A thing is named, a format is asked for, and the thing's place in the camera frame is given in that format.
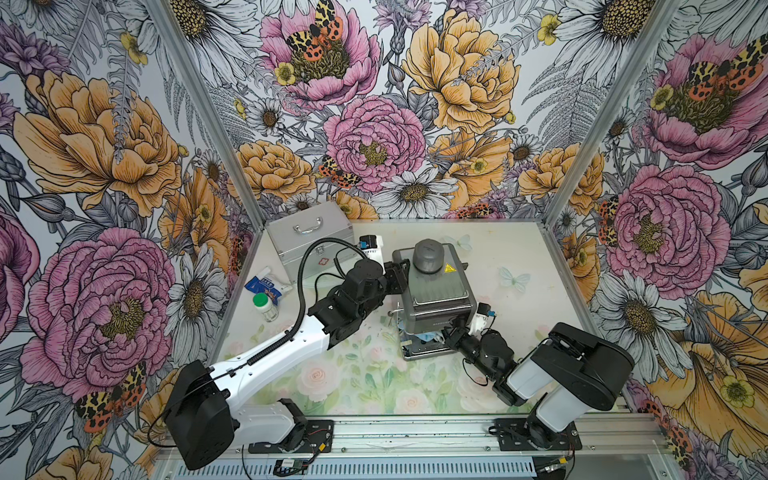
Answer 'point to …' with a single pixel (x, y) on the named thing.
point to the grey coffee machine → (440, 294)
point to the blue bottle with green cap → (264, 284)
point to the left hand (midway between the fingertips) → (403, 273)
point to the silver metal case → (293, 235)
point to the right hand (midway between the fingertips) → (435, 324)
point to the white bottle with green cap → (265, 305)
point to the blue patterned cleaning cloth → (425, 336)
